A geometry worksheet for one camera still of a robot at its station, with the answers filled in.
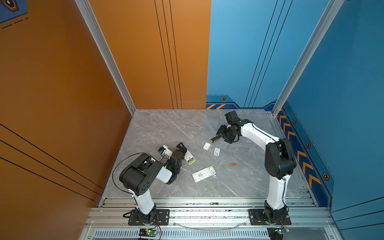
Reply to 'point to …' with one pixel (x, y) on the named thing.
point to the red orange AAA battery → (233, 164)
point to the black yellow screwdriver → (213, 140)
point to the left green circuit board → (147, 232)
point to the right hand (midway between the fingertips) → (217, 135)
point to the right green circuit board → (275, 233)
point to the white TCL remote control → (204, 174)
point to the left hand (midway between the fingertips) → (181, 146)
